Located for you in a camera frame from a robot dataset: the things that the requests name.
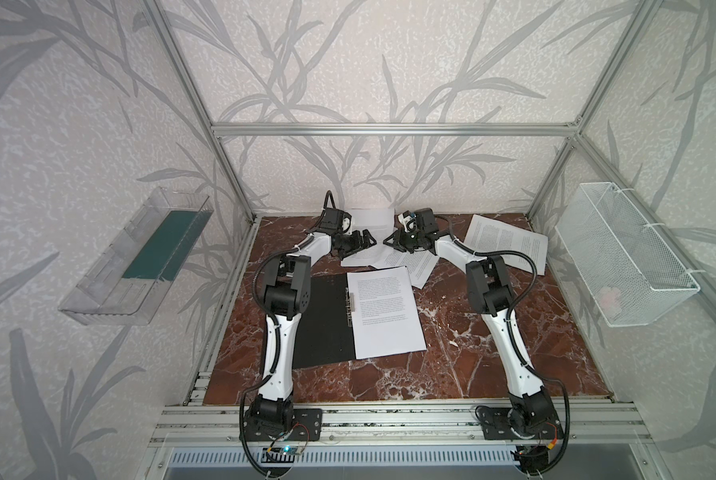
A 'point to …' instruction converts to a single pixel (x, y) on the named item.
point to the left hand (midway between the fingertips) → (371, 236)
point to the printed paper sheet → (420, 264)
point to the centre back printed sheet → (381, 224)
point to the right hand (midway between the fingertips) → (386, 233)
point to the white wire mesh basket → (633, 274)
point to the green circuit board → (285, 454)
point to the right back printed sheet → (489, 236)
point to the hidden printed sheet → (386, 320)
